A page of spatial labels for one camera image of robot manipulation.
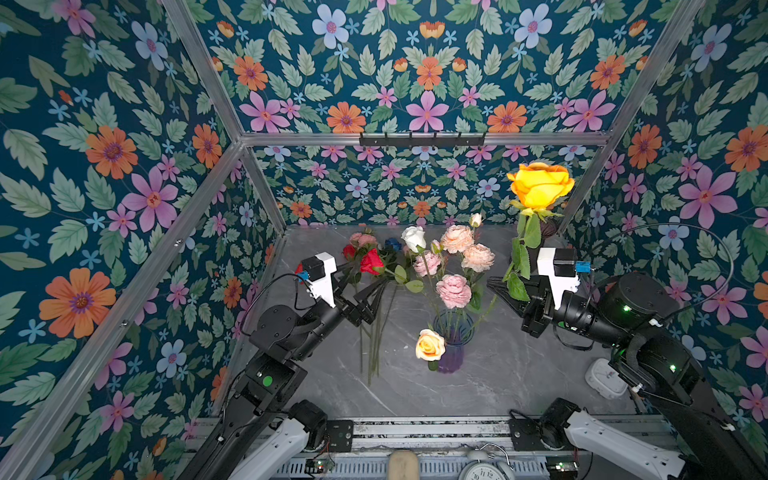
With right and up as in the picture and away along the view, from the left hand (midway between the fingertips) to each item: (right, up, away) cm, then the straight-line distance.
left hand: (375, 267), depth 54 cm
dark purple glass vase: (+52, +11, +42) cm, 68 cm away
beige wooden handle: (+5, -45, +12) cm, 47 cm away
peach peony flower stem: (+21, +2, +10) cm, 23 cm away
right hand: (+20, -1, -5) cm, 21 cm away
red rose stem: (-2, +1, +11) cm, 11 cm away
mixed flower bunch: (-5, -23, +37) cm, 44 cm away
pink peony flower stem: (+16, -5, +9) cm, 19 cm away
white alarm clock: (+23, -46, +13) cm, 53 cm away
